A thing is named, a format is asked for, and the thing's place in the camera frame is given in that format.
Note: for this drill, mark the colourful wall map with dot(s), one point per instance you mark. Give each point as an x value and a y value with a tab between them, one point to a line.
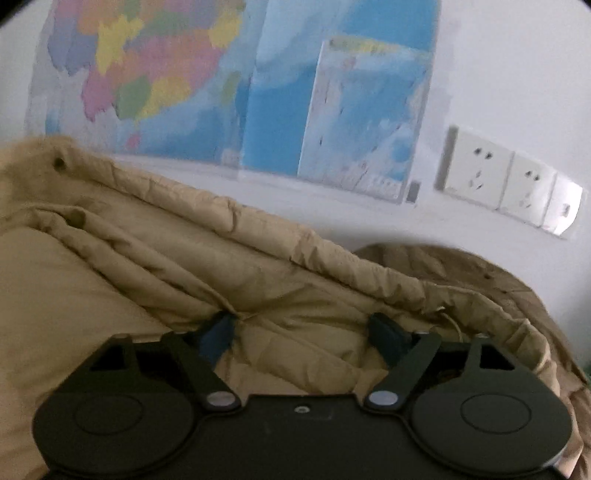
184	69

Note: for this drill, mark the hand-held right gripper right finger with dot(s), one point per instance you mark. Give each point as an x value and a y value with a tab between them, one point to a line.
387	338

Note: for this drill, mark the shiny white wall plate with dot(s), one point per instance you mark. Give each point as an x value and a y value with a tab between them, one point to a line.
564	207

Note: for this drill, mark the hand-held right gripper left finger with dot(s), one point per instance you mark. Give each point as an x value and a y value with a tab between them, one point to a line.
219	338

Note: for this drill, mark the white wall socket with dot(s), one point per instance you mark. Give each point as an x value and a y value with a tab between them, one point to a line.
478	168
531	189

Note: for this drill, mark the tan puffer jacket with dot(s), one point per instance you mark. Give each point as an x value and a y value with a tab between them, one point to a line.
138	258

